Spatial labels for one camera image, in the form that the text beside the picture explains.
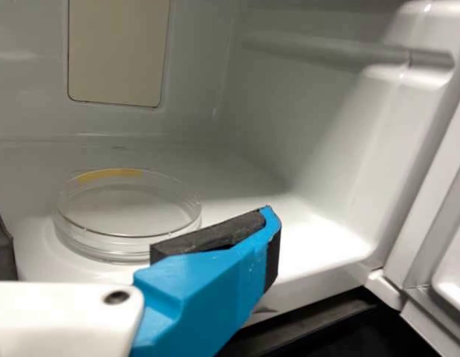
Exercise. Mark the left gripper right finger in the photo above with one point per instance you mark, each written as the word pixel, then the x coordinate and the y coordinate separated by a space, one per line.
pixel 200 290

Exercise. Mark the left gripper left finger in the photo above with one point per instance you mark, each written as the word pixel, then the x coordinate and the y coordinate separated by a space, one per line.
pixel 1 253

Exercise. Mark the petri dish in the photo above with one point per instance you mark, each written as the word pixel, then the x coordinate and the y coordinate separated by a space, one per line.
pixel 122 212

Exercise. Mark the incubator door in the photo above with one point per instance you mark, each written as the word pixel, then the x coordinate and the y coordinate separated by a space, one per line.
pixel 445 223

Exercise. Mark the white incubator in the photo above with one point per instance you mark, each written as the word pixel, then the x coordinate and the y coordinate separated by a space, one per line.
pixel 252 130

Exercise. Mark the black platform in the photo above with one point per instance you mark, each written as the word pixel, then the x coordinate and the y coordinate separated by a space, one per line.
pixel 326 327

